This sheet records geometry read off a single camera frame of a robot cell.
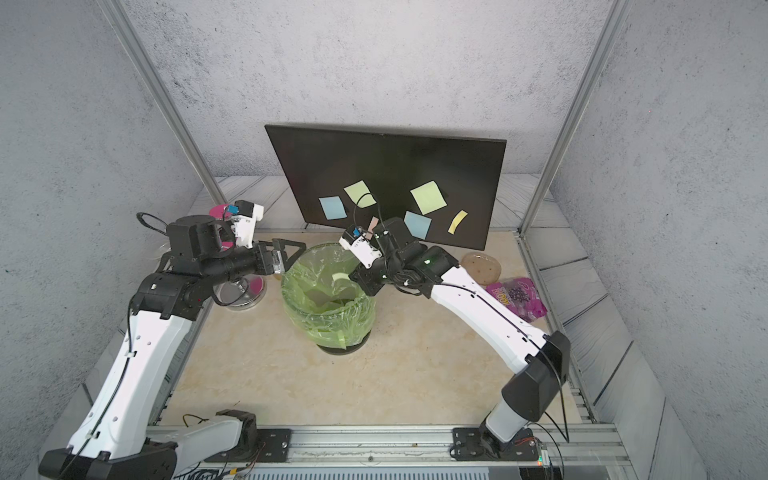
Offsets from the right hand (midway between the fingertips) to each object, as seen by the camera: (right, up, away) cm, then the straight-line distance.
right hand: (353, 274), depth 71 cm
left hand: (-12, +6, -6) cm, 14 cm away
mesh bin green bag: (-11, -8, +13) cm, 19 cm away
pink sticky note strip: (+3, +14, +22) cm, 26 cm away
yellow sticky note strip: (+26, +14, +11) cm, 32 cm away
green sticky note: (-1, +22, +14) cm, 26 cm away
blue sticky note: (-9, +19, +21) cm, 30 cm away
